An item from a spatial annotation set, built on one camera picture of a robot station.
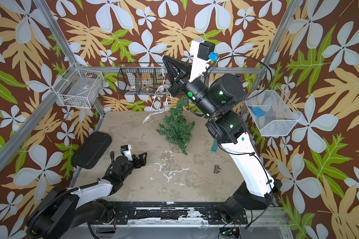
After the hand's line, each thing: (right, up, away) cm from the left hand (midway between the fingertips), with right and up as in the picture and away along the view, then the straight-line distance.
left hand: (142, 152), depth 88 cm
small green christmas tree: (+21, +15, -10) cm, 28 cm away
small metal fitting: (+45, -10, +1) cm, 46 cm away
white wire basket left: (-35, +38, -4) cm, 52 cm away
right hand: (+18, +33, -49) cm, 62 cm away
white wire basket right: (+76, +23, -5) cm, 80 cm away
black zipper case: (-32, +1, +3) cm, 32 cm away
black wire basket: (+1, +48, +10) cm, 49 cm away
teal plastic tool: (+47, +2, +12) cm, 48 cm away
